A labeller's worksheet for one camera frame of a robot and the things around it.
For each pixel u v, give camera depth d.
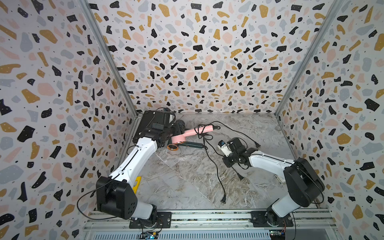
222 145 0.83
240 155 0.70
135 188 0.83
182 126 1.08
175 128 0.73
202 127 0.76
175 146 0.97
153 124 0.62
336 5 0.71
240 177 0.88
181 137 0.78
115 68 0.92
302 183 0.46
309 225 0.74
